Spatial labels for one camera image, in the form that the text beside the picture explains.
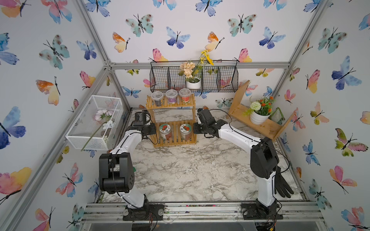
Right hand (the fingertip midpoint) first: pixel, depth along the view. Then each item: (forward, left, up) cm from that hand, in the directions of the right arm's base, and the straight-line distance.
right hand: (195, 125), depth 91 cm
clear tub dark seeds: (+5, +22, +18) cm, 29 cm away
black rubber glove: (-29, -49, -13) cm, 59 cm away
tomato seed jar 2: (-2, +6, -4) cm, 7 cm away
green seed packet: (+21, -62, -11) cm, 67 cm away
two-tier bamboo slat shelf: (-2, +13, -13) cm, 18 cm away
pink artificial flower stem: (-9, +47, +17) cm, 51 cm away
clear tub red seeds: (+8, +6, +18) cm, 21 cm away
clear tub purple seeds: (+6, +14, +19) cm, 24 cm away
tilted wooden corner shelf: (+6, -52, -8) cm, 53 cm away
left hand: (0, +26, -1) cm, 27 cm away
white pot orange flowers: (+11, -41, +4) cm, 43 cm away
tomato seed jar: (-3, +19, -5) cm, 20 cm away
